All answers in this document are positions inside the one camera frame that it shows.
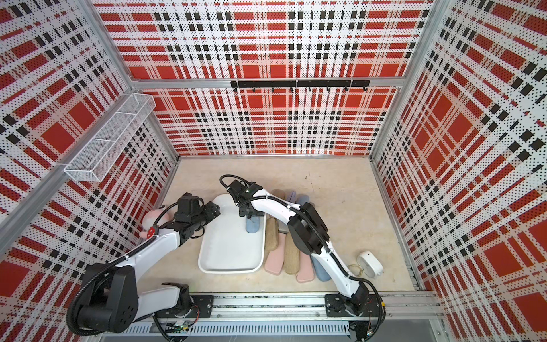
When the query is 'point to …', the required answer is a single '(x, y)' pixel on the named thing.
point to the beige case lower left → (271, 234)
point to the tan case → (292, 258)
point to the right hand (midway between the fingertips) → (253, 210)
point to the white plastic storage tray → (227, 247)
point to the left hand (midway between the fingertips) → (216, 210)
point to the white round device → (370, 263)
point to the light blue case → (303, 199)
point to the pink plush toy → (148, 221)
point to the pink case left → (274, 261)
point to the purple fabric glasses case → (291, 197)
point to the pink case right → (306, 273)
